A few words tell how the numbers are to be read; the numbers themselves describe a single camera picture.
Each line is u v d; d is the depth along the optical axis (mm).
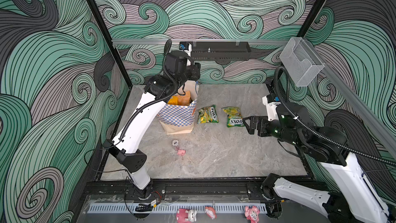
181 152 837
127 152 408
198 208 698
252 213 646
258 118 506
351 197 361
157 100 422
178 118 841
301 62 780
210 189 747
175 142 835
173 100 895
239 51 939
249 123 517
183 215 668
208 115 978
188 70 546
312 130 350
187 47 553
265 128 497
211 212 638
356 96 608
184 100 964
